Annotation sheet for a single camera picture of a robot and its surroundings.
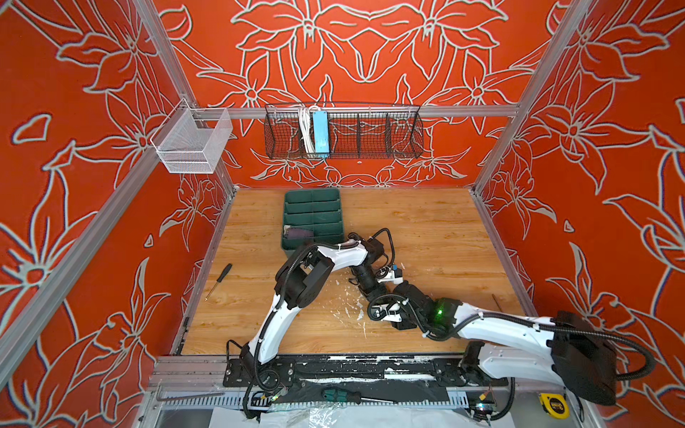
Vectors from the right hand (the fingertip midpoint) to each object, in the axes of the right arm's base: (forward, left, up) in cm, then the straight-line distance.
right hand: (386, 300), depth 84 cm
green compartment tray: (+32, +26, +4) cm, 41 cm away
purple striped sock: (+24, +30, +5) cm, 38 cm away
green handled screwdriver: (-25, +15, 0) cm, 29 cm away
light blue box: (+47, +21, +31) cm, 60 cm away
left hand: (-2, +1, -2) cm, 3 cm away
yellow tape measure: (-28, -40, -2) cm, 49 cm away
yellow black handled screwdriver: (0, -37, -3) cm, 37 cm away
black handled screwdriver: (+9, +58, -2) cm, 59 cm away
